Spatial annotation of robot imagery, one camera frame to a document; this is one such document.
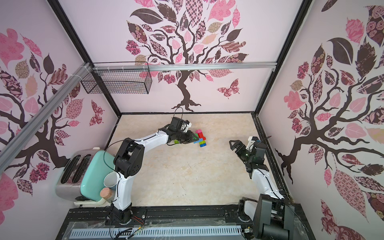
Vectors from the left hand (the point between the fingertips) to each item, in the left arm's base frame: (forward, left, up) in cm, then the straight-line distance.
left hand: (197, 141), depth 94 cm
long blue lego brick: (+1, -2, 0) cm, 2 cm away
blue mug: (-25, +46, 0) cm, 52 cm away
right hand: (-6, -22, +5) cm, 23 cm away
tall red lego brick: (+4, -3, 0) cm, 5 cm away
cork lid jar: (-32, +45, +2) cm, 55 cm away
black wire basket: (+32, +51, +26) cm, 66 cm away
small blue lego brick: (-1, -4, -3) cm, 5 cm away
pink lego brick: (+7, -2, +1) cm, 8 cm away
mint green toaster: (-27, +55, +9) cm, 62 cm away
